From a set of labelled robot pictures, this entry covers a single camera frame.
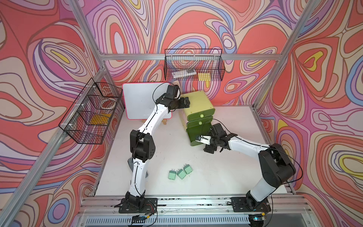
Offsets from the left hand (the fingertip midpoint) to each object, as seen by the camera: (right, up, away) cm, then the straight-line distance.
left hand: (185, 102), depth 93 cm
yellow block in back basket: (+12, +17, -1) cm, 21 cm away
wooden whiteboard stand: (-16, -13, +14) cm, 25 cm away
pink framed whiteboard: (-34, +4, +13) cm, 37 cm away
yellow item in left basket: (-44, -11, -21) cm, 50 cm away
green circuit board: (-25, -62, -21) cm, 70 cm away
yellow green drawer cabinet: (+10, +1, +2) cm, 10 cm away
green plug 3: (+1, -41, -8) cm, 42 cm away
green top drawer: (+10, -8, -4) cm, 13 cm away
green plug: (-8, -44, -9) cm, 46 cm away
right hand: (+15, -27, +1) cm, 31 cm away
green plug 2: (-3, -44, -11) cm, 45 cm away
